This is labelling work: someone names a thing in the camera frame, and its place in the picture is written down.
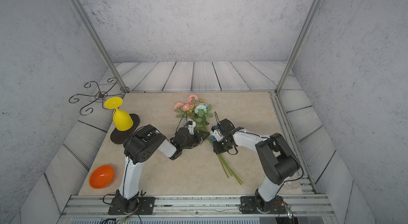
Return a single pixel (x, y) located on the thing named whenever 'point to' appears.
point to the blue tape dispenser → (213, 138)
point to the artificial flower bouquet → (197, 111)
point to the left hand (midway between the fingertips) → (212, 136)
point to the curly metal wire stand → (85, 111)
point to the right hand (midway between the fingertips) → (216, 150)
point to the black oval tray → (118, 136)
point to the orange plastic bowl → (101, 177)
